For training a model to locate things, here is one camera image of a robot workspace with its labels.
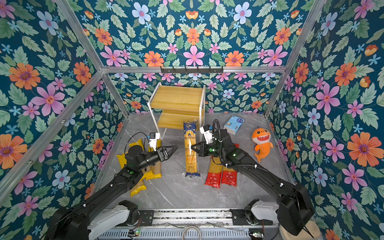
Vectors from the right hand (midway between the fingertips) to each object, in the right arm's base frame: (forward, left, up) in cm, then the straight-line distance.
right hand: (191, 146), depth 72 cm
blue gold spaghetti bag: (+4, +1, +1) cm, 4 cm away
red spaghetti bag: (-7, -12, -22) cm, 26 cm away
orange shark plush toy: (+17, -44, -17) cm, 50 cm away
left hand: (-1, +7, +1) cm, 7 cm away
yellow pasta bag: (-1, +23, -22) cm, 32 cm away
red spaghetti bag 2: (-6, -21, -23) cm, 32 cm away
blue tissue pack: (+29, -27, -17) cm, 43 cm away
